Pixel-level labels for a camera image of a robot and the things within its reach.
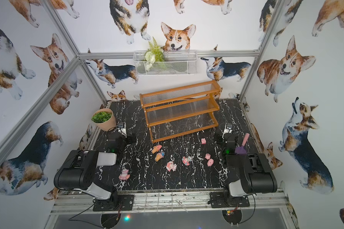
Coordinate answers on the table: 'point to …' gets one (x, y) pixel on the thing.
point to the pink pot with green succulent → (104, 119)
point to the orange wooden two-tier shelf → (176, 111)
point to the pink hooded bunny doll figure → (124, 174)
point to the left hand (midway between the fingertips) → (128, 128)
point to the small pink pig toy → (203, 141)
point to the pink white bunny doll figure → (171, 166)
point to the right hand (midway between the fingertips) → (224, 129)
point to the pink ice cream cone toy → (156, 149)
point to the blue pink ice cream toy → (159, 156)
